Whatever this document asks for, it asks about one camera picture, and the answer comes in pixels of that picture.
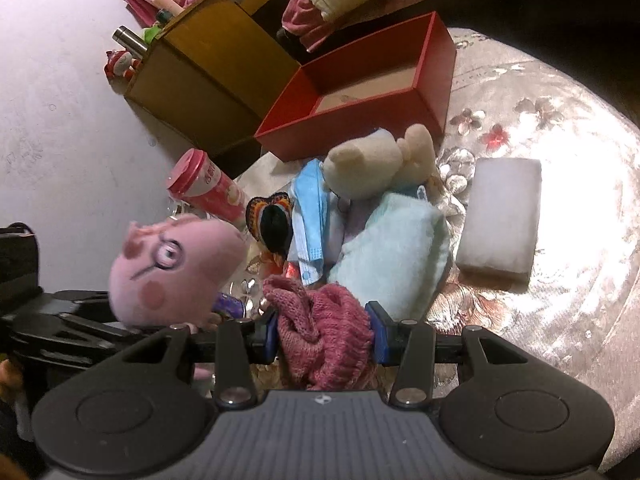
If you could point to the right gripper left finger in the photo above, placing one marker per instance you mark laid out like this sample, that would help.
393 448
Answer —
233 347

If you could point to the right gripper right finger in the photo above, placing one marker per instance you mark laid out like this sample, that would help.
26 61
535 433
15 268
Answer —
413 348

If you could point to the pink knitted hat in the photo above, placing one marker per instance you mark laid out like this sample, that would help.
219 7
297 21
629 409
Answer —
325 336

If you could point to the light green towel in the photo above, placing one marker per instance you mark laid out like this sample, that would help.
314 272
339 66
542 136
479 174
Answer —
398 259

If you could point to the pink pig plush toy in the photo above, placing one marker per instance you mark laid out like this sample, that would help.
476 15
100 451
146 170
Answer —
172 272

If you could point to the rainbow striped knit hat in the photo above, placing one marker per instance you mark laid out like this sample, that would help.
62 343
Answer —
269 220

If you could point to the white sponge block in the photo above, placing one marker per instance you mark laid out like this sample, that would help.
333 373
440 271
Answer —
500 230

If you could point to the blue face mask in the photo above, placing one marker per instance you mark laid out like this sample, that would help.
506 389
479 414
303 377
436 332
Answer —
318 221

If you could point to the beige mouse plush toy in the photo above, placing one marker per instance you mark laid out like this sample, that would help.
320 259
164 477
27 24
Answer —
365 167

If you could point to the person's left hand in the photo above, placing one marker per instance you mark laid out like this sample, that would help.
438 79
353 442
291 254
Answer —
11 382

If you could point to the pink lidded paper cup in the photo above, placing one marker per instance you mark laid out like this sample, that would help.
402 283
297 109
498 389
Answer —
197 181

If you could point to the floral satin tablecloth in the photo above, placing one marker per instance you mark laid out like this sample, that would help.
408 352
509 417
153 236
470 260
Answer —
579 311

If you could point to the wooden corner cabinet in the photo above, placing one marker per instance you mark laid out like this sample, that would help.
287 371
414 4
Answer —
214 71

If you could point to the red cardboard box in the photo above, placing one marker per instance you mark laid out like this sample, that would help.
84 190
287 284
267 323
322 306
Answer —
391 79

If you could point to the red santa figurine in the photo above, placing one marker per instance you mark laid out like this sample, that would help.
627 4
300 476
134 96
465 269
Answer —
120 64

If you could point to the steel thermos bottle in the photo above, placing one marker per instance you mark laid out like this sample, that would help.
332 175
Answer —
130 41

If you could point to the green toy on cabinet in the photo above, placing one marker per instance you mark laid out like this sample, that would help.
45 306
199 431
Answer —
150 33

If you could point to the pink bottle on cabinet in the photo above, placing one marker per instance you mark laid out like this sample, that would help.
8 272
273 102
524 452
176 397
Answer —
168 5

